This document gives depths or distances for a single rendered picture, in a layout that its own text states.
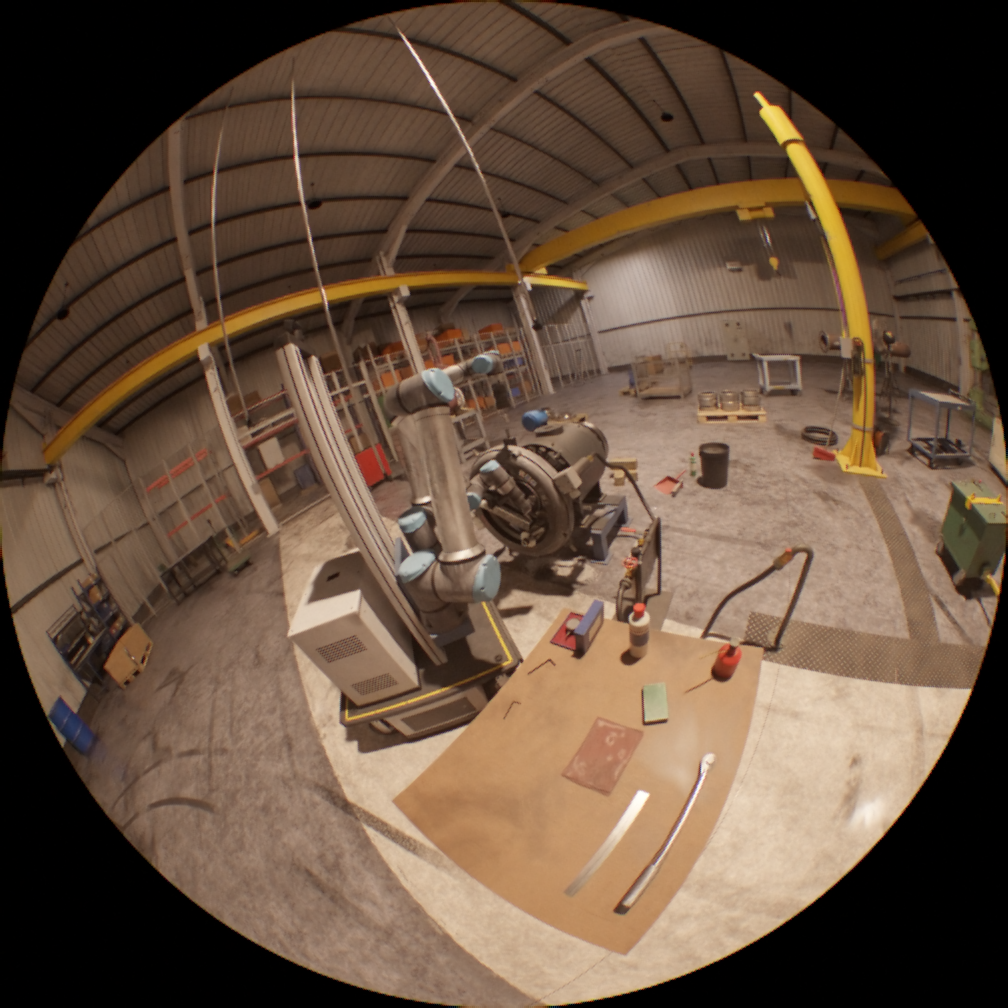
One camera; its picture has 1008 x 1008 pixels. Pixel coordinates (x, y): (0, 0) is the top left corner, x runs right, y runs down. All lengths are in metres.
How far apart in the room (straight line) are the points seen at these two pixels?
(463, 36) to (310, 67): 2.57
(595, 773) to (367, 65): 8.37
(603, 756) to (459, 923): 0.99
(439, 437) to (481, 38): 7.86
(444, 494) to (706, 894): 1.70
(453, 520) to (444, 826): 0.92
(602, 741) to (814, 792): 1.04
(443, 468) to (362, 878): 1.79
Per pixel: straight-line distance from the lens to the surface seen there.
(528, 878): 0.93
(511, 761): 0.98
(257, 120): 7.80
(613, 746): 0.93
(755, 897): 1.53
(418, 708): 1.43
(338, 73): 7.58
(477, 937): 1.53
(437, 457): 0.86
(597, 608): 1.07
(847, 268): 3.90
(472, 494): 1.32
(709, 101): 11.50
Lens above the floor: 1.37
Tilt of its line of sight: 23 degrees down
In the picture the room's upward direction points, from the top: 18 degrees counter-clockwise
